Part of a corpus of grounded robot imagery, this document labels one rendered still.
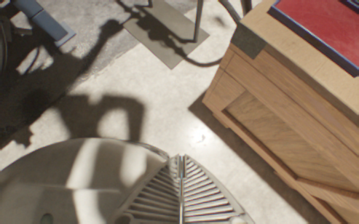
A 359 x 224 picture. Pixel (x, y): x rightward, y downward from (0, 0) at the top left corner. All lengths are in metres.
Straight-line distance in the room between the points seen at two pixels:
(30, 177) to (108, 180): 0.17
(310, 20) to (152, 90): 0.59
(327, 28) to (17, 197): 0.66
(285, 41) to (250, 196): 0.61
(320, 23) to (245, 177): 0.58
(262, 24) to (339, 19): 0.13
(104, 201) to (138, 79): 0.54
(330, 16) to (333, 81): 0.11
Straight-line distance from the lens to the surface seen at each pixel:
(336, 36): 0.33
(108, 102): 0.76
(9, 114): 1.11
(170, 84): 0.71
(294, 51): 0.27
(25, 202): 0.49
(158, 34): 0.87
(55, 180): 0.39
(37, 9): 1.01
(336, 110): 0.30
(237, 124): 0.57
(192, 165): 0.16
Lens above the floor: 0.64
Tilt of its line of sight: 77 degrees down
